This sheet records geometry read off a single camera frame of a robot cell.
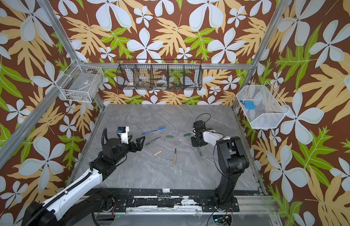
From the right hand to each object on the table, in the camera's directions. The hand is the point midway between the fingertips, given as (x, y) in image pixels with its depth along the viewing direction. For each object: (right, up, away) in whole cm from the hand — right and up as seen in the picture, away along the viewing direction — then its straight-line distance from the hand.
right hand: (195, 142), depth 99 cm
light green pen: (+2, -5, -6) cm, 8 cm away
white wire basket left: (-75, +40, -12) cm, 86 cm away
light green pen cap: (-7, +5, +4) cm, 10 cm away
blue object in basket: (+31, +26, -14) cm, 43 cm away
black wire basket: (-26, +48, -2) cm, 54 cm away
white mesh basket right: (+38, +24, -17) cm, 48 cm away
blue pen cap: (-25, +10, +8) cm, 28 cm away
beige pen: (-15, -8, -8) cm, 19 cm away
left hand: (-36, +7, -20) cm, 42 cm away
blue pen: (-35, +7, +5) cm, 36 cm away
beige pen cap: (-26, -6, -6) cm, 28 cm away
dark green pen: (-33, 0, -2) cm, 33 cm away
